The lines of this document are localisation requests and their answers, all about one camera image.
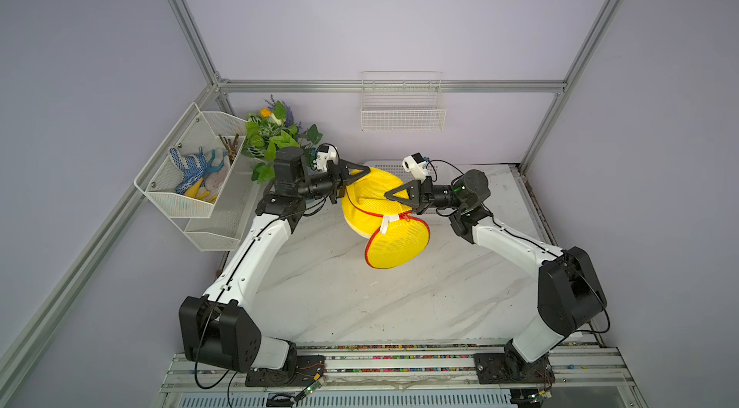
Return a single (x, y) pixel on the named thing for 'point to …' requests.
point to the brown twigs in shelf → (231, 148)
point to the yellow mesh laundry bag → (395, 237)
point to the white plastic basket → (444, 171)
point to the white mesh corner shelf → (202, 178)
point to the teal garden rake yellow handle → (194, 189)
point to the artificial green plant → (272, 129)
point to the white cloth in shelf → (214, 181)
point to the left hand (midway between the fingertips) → (368, 176)
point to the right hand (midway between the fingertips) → (388, 203)
